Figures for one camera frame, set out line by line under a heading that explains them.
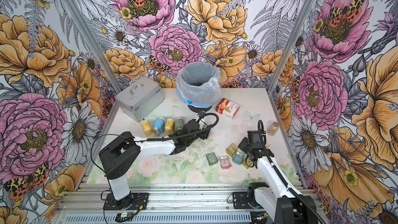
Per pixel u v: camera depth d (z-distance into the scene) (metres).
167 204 0.73
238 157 0.89
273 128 0.93
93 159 0.90
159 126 0.93
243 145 0.79
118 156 0.48
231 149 0.92
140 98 0.99
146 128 0.92
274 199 0.54
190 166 0.85
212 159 0.88
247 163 0.87
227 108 1.06
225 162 0.87
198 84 0.87
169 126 0.94
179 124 0.94
